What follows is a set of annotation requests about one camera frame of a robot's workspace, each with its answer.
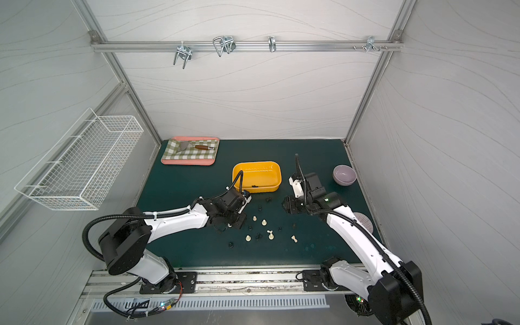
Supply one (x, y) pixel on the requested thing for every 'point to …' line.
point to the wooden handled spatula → (183, 145)
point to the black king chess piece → (254, 186)
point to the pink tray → (204, 162)
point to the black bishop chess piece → (260, 208)
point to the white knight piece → (269, 231)
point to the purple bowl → (344, 175)
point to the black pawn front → (231, 245)
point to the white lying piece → (295, 240)
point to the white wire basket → (78, 172)
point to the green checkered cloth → (190, 152)
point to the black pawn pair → (259, 235)
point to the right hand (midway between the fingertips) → (289, 202)
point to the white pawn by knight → (271, 236)
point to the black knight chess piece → (269, 199)
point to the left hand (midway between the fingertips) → (245, 219)
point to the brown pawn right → (294, 225)
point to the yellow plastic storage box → (258, 177)
